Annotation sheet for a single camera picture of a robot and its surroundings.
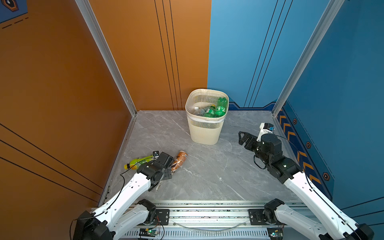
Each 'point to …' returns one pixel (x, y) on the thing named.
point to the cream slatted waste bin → (205, 131)
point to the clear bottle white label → (159, 185)
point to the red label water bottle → (200, 112)
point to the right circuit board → (276, 233)
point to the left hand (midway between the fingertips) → (161, 171)
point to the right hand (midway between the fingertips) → (243, 135)
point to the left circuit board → (147, 232)
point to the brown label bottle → (179, 161)
